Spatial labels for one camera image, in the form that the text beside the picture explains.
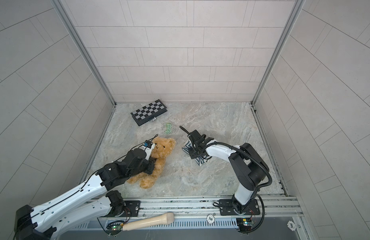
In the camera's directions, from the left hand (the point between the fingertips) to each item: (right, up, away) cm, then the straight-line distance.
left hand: (160, 159), depth 76 cm
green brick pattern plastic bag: (-1, +15, +26) cm, 30 cm away
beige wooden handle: (+3, -24, -10) cm, 26 cm away
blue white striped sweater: (+21, -3, +9) cm, 23 cm away
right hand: (+16, -1, +15) cm, 22 cm away
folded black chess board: (-18, +23, +29) cm, 42 cm away
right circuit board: (+40, -28, -8) cm, 50 cm away
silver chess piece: (-11, +20, +29) cm, 37 cm away
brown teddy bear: (+1, +5, -2) cm, 6 cm away
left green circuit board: (-18, -27, -11) cm, 34 cm away
